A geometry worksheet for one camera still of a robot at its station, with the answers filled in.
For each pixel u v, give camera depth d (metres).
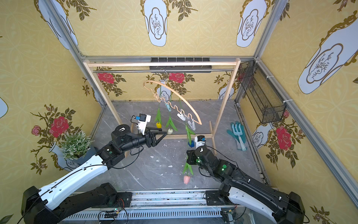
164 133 0.64
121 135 0.52
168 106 0.75
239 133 1.00
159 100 1.22
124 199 0.73
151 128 0.68
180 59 0.93
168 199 0.75
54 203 0.41
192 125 0.66
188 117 0.65
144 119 0.61
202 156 0.55
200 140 0.68
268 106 0.82
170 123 0.84
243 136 0.99
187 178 0.73
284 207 0.42
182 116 0.70
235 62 0.54
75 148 0.75
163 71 0.56
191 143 0.78
